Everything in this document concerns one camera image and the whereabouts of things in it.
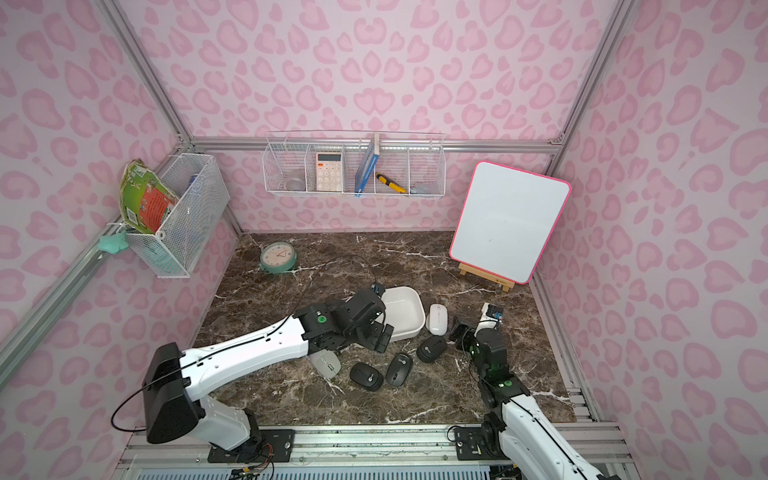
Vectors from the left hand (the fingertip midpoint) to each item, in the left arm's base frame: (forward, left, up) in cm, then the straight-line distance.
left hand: (379, 322), depth 78 cm
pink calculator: (+45, +16, +15) cm, 50 cm away
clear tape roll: (+44, +28, +11) cm, 53 cm away
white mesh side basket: (+11, +49, +17) cm, 53 cm away
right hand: (+4, -24, -6) cm, 25 cm away
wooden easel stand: (+23, -35, -11) cm, 43 cm away
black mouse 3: (-2, -15, -13) cm, 20 cm away
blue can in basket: (+37, +55, +18) cm, 69 cm away
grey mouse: (-5, +15, -12) cm, 20 cm away
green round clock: (+33, +39, -14) cm, 53 cm away
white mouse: (+8, -17, -13) cm, 23 cm away
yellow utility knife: (+44, -3, +11) cm, 46 cm away
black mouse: (-9, +4, -14) cm, 17 cm away
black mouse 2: (-7, -5, -14) cm, 17 cm away
